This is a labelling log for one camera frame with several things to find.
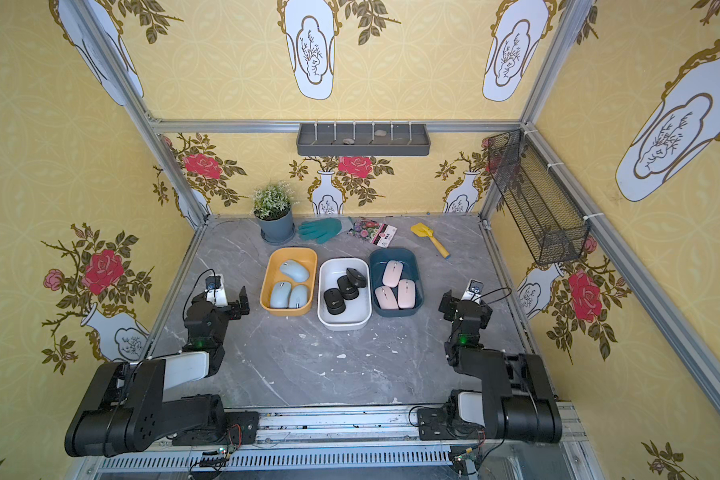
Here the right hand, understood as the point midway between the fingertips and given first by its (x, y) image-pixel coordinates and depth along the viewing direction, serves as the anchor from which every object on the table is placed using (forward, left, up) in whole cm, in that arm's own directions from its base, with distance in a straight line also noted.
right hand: (466, 294), depth 91 cm
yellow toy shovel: (+32, +10, -6) cm, 34 cm away
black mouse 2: (+3, +36, -4) cm, 37 cm away
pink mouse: (+9, +22, -4) cm, 24 cm away
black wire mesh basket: (+30, -29, +6) cm, 42 cm away
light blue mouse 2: (-1, +58, -3) cm, 58 cm away
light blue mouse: (+9, +55, -3) cm, 56 cm away
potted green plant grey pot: (+26, +64, +10) cm, 70 cm away
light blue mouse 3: (-1, +51, -2) cm, 51 cm away
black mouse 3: (+6, +34, -2) cm, 35 cm away
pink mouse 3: (0, +24, -4) cm, 24 cm away
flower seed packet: (+30, +27, -7) cm, 40 cm away
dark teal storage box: (+15, +27, -3) cm, 31 cm away
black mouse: (-2, +40, -3) cm, 40 cm away
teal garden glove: (+28, +49, -4) cm, 57 cm away
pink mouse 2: (+3, +17, -5) cm, 18 cm away
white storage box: (-5, +32, -4) cm, 33 cm away
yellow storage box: (+5, +56, -4) cm, 57 cm away
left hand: (-3, +71, +4) cm, 71 cm away
